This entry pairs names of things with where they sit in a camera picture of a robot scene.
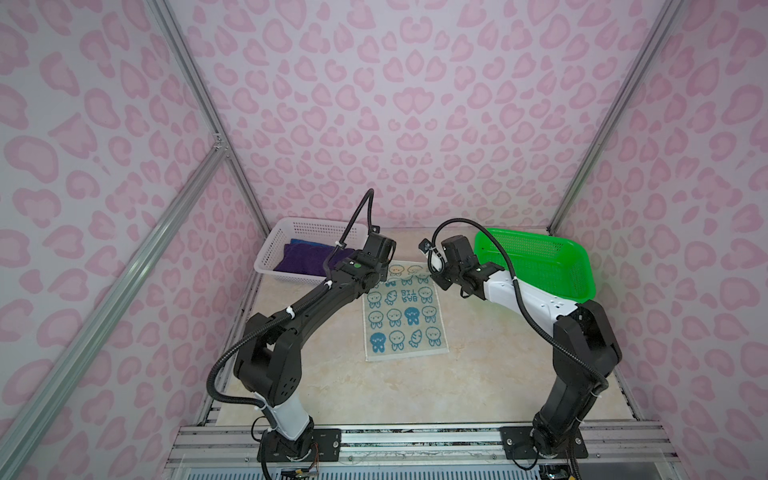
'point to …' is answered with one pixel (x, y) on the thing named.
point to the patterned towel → (403, 315)
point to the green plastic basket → (552, 263)
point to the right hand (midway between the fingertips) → (436, 259)
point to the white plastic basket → (278, 232)
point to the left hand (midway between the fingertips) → (378, 259)
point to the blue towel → (297, 241)
